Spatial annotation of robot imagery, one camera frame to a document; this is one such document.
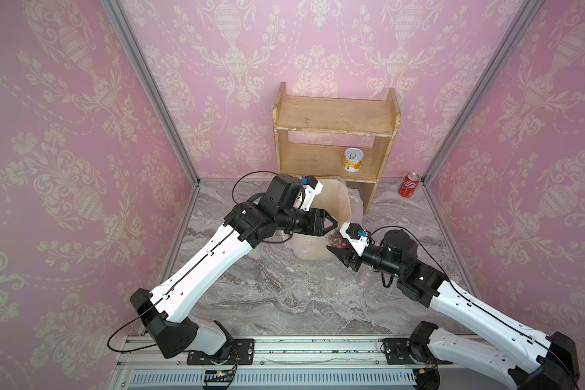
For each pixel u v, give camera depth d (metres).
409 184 1.08
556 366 0.38
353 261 0.61
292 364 0.73
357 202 0.79
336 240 0.67
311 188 0.59
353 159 0.92
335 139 1.06
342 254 0.63
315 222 0.56
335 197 0.86
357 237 0.57
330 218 0.61
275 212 0.49
